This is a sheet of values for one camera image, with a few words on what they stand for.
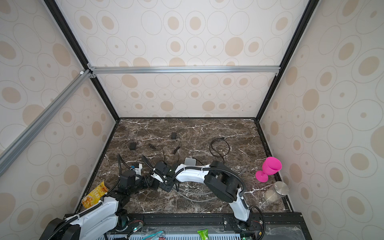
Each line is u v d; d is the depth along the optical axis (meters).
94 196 0.77
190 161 0.95
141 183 0.77
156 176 0.78
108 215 0.57
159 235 0.69
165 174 0.67
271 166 0.76
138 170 0.79
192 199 0.81
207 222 0.75
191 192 0.83
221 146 1.03
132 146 1.02
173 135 1.09
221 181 0.49
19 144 0.54
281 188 0.71
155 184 0.85
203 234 0.69
